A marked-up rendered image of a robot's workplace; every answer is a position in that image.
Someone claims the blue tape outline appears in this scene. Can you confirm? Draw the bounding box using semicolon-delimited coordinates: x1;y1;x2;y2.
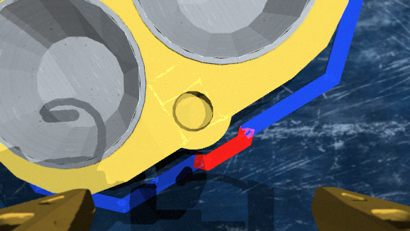
92;0;363;213

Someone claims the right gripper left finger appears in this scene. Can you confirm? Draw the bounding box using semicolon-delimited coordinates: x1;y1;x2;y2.
0;188;95;231

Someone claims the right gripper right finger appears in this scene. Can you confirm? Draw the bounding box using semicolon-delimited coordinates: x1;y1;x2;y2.
311;186;410;231

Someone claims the grey steel bowl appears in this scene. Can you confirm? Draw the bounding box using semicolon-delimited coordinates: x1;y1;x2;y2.
133;0;316;64
0;0;147;169

